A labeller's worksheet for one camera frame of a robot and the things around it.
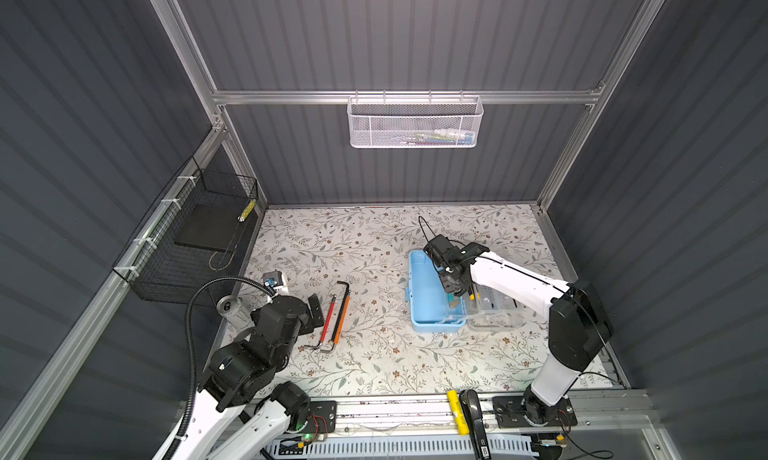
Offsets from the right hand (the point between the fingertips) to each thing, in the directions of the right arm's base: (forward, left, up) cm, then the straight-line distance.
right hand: (461, 279), depth 89 cm
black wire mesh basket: (-2, +70, +20) cm, 73 cm away
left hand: (-15, +42, +16) cm, 47 cm away
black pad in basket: (+5, +67, +20) cm, 71 cm away
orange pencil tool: (-9, +36, -9) cm, 38 cm away
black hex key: (-4, +37, -9) cm, 38 cm away
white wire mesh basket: (+69, +12, +12) cm, 71 cm away
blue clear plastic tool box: (-6, +8, -10) cm, 14 cm away
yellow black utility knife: (-6, +3, -2) cm, 7 cm away
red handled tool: (-10, +41, -9) cm, 43 cm away
